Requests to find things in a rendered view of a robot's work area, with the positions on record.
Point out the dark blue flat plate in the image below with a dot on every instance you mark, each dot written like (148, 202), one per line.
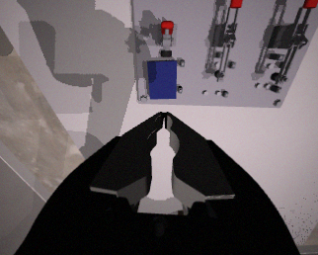
(162, 78)

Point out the grey toggle clamp with red handle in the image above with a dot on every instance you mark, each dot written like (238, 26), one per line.
(291, 37)

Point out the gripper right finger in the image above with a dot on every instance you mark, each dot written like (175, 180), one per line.
(203, 172)

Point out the grey metal plate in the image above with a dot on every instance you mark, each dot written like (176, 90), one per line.
(196, 21)

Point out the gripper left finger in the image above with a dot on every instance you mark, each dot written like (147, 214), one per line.
(121, 168)

